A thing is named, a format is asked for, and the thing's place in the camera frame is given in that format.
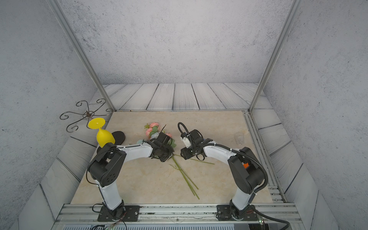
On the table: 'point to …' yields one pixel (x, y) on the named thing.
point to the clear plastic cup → (239, 138)
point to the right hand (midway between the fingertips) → (185, 152)
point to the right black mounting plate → (224, 213)
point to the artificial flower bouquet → (152, 130)
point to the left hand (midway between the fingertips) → (178, 155)
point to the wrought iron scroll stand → (90, 114)
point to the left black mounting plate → (131, 213)
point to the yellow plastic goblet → (103, 136)
